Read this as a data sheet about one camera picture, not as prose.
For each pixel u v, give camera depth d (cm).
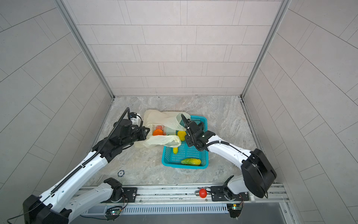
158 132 86
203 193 70
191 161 79
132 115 65
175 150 83
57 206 37
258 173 40
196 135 63
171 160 83
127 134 57
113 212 64
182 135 87
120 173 78
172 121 82
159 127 91
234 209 68
